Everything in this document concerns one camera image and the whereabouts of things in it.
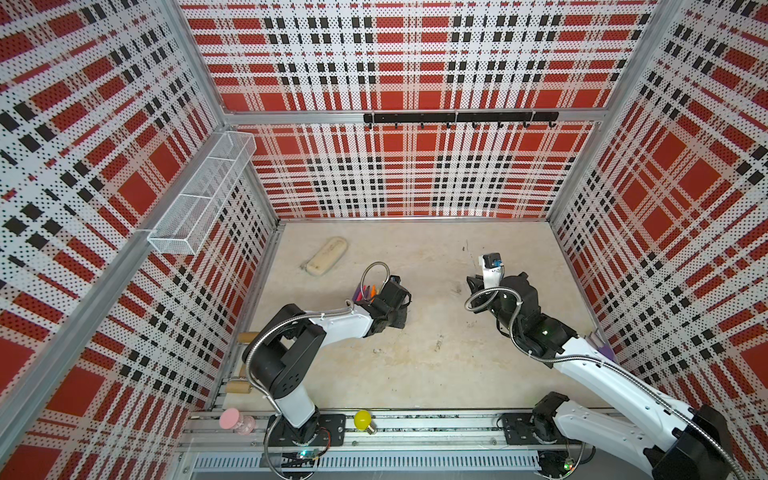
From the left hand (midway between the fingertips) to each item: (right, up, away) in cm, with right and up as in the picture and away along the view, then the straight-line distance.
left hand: (400, 310), depth 94 cm
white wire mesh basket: (-66, +28, -5) cm, 72 cm away
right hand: (+20, +12, -16) cm, 28 cm away
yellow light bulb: (-9, -23, -21) cm, 32 cm away
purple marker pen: (-15, +5, +5) cm, 17 cm away
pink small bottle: (-39, -19, -26) cm, 51 cm away
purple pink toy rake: (+62, -10, -6) cm, 63 cm away
